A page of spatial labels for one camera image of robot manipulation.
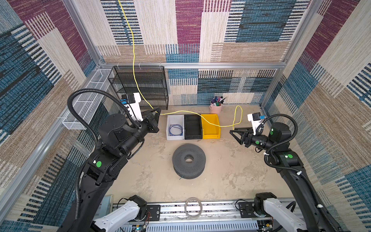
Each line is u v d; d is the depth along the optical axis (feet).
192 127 3.88
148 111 1.63
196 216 2.39
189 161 2.97
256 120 1.96
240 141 2.07
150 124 1.49
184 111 1.85
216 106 3.54
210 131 3.43
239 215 2.40
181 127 3.37
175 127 3.45
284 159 1.64
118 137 1.23
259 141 1.94
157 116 1.73
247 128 2.16
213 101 3.56
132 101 1.47
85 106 3.14
